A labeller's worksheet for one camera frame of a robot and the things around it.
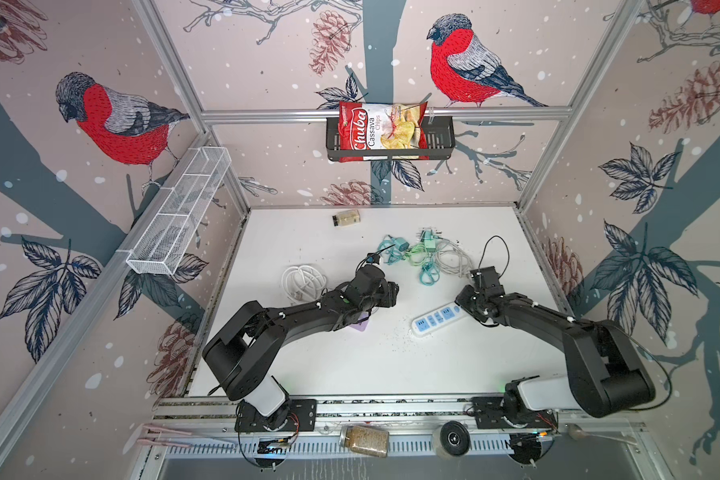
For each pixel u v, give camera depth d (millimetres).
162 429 716
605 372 432
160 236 741
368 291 685
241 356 439
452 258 1037
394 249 1070
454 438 610
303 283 976
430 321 875
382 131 879
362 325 873
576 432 699
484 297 699
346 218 1136
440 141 949
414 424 729
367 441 660
